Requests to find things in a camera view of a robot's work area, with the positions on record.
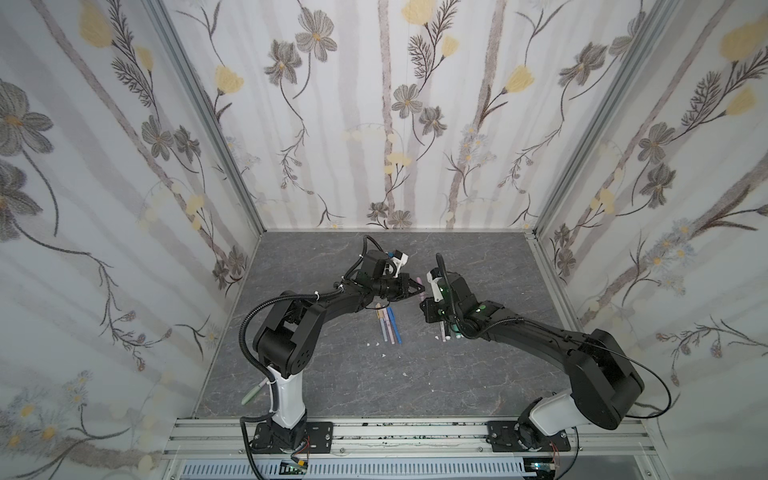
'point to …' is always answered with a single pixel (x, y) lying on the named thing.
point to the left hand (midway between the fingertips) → (420, 282)
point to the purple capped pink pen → (421, 294)
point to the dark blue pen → (395, 325)
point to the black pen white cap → (442, 329)
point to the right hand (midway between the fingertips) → (417, 296)
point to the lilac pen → (386, 316)
